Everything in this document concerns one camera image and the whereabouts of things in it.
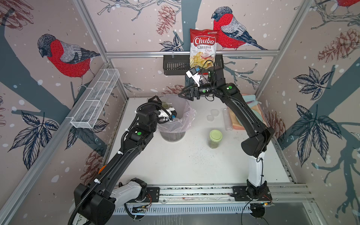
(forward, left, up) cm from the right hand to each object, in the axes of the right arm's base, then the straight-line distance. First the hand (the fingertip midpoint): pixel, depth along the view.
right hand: (180, 93), depth 70 cm
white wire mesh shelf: (-11, +49, -7) cm, 50 cm away
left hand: (-1, +14, -1) cm, 14 cm away
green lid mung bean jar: (-10, -21, -27) cm, 35 cm away
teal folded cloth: (+33, -58, -39) cm, 77 cm away
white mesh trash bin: (-8, +5, -32) cm, 33 cm away
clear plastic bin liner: (-3, -3, -13) cm, 14 cm away
